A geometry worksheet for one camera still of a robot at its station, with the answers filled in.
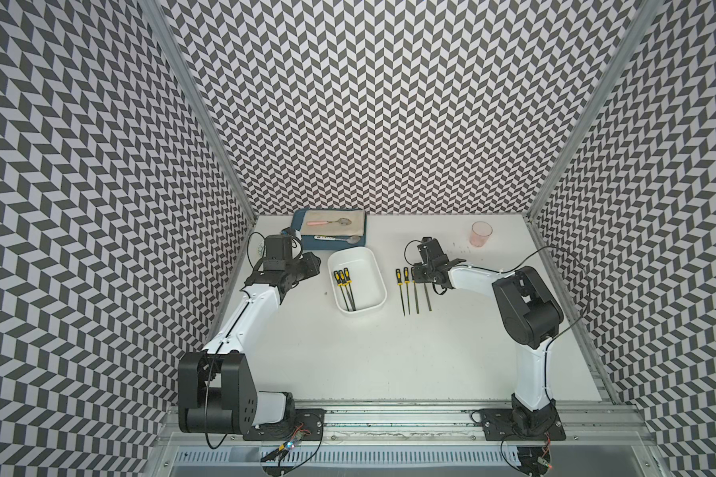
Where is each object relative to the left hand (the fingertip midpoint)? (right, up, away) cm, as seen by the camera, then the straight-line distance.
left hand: (317, 262), depth 86 cm
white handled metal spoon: (+9, +7, +23) cm, 26 cm away
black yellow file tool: (+5, -8, +12) cm, 16 cm away
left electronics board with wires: (-5, -42, -18) cm, 46 cm away
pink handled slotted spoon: (+4, +14, +33) cm, 36 cm away
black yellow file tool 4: (+25, -8, +13) cm, 29 cm away
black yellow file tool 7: (+34, -12, +10) cm, 37 cm away
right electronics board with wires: (+54, -44, -19) cm, 72 cm away
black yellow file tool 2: (+7, -8, +12) cm, 17 cm away
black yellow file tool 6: (+30, -10, +11) cm, 34 cm away
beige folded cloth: (+1, +14, +33) cm, 36 cm away
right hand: (+34, -5, +16) cm, 37 cm away
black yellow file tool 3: (+8, -7, +13) cm, 17 cm away
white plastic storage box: (+11, -7, +13) cm, 18 cm away
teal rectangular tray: (-9, +6, +27) cm, 29 cm away
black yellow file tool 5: (+28, -7, +13) cm, 32 cm away
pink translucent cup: (+55, +9, +19) cm, 59 cm away
